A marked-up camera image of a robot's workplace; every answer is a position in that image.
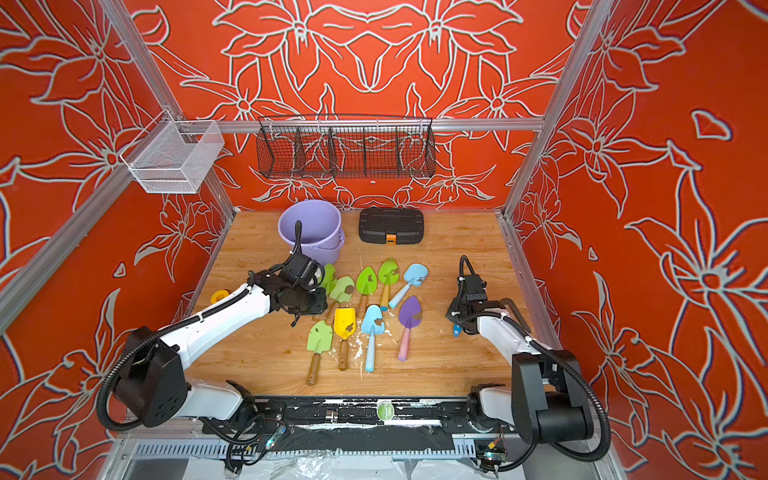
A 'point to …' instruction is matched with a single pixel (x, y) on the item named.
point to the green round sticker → (385, 410)
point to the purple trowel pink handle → (410, 314)
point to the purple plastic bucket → (322, 234)
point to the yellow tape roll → (218, 295)
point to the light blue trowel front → (373, 323)
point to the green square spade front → (320, 340)
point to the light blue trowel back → (415, 275)
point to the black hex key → (505, 301)
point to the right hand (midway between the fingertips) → (458, 311)
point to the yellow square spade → (345, 325)
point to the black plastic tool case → (391, 226)
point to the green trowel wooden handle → (366, 283)
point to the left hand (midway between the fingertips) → (327, 303)
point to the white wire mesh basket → (173, 157)
